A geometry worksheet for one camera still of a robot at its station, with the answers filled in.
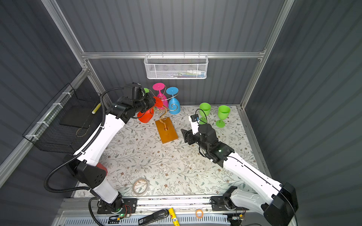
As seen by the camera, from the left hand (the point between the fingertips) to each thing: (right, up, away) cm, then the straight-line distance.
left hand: (158, 98), depth 74 cm
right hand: (+17, -15, -1) cm, 23 cm away
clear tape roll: (-12, -50, +7) cm, 52 cm away
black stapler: (+1, -58, -6) cm, 58 cm away
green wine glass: (+29, -3, +29) cm, 41 cm away
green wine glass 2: (+41, -7, +22) cm, 47 cm away
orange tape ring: (+23, -59, -3) cm, 63 cm away
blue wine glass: (+8, -3, +17) cm, 19 cm away
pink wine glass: (-1, +9, +11) cm, 14 cm away
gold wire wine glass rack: (0, -19, +30) cm, 35 cm away
